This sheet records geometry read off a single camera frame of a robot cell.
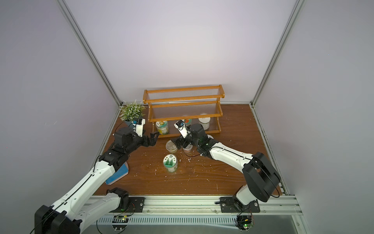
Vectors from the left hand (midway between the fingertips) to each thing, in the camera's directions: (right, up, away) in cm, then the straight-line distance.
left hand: (153, 130), depth 78 cm
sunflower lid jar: (+1, 0, +17) cm, 17 cm away
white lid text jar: (+30, +4, +17) cm, 34 cm away
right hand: (+13, -1, +3) cm, 13 cm away
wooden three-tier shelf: (+22, +15, +19) cm, 33 cm away
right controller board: (+47, -43, -9) cm, 64 cm away
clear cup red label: (+19, -13, +14) cm, 27 cm away
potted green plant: (-19, +11, +14) cm, 26 cm away
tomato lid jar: (+18, +4, +19) cm, 27 cm away
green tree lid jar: (+9, -18, +2) cm, 20 cm away
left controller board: (-16, -46, -6) cm, 49 cm away
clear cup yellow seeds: (+8, -11, +10) cm, 17 cm away
